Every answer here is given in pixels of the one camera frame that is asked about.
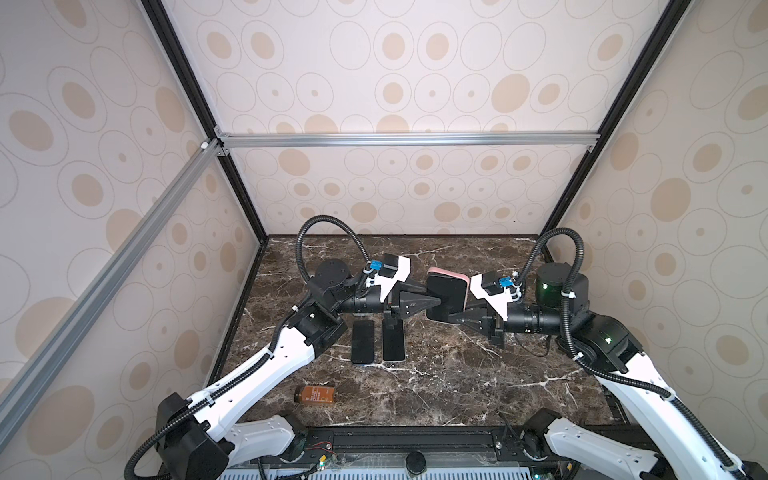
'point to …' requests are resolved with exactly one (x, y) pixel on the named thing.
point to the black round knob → (415, 462)
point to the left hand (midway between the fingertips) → (443, 308)
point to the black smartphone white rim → (393, 339)
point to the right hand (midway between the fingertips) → (454, 312)
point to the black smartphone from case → (363, 341)
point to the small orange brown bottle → (315, 394)
